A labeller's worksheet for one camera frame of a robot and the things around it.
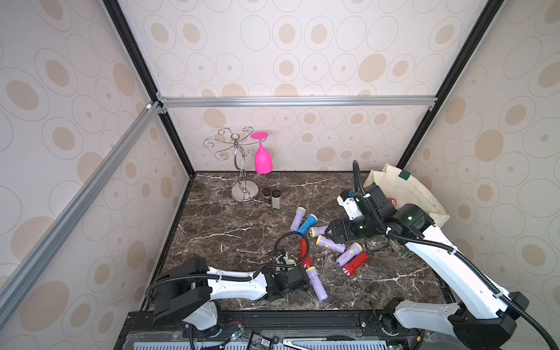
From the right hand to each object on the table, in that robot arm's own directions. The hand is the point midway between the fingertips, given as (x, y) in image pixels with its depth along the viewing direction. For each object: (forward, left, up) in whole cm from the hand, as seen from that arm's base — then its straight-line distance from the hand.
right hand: (343, 228), depth 71 cm
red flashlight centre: (-1, +11, -23) cm, 25 cm away
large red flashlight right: (-5, -6, -21) cm, 23 cm away
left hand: (-11, +13, -23) cm, 28 cm away
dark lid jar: (+26, +29, -14) cm, 41 cm away
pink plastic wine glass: (+32, +30, +1) cm, 44 cm away
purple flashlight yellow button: (+2, -8, -20) cm, 21 cm away
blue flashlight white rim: (+16, +9, -21) cm, 28 cm away
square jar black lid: (+24, +25, -16) cm, 38 cm away
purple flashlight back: (+20, +14, -21) cm, 32 cm away
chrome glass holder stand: (+32, +42, -20) cm, 57 cm away
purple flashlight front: (-10, +7, -22) cm, 26 cm away
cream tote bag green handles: (+26, -31, -8) cm, 41 cm away
